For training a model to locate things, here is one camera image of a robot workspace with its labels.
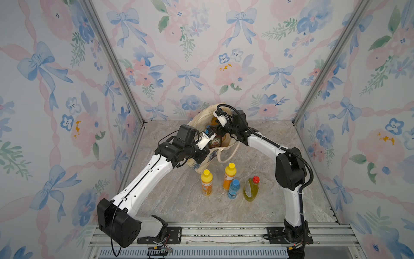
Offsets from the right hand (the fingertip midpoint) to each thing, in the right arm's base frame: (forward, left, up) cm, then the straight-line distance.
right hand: (215, 121), depth 93 cm
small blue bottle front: (-36, -8, -9) cm, 38 cm away
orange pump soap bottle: (+3, +1, -3) cm, 4 cm away
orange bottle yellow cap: (-35, +4, 0) cm, 36 cm away
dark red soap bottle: (-6, -1, -11) cm, 13 cm away
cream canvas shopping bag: (0, +6, +3) cm, 7 cm away
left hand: (-23, +3, +4) cm, 23 cm away
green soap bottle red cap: (-36, -17, -9) cm, 41 cm away
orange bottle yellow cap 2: (-32, -6, -2) cm, 33 cm away
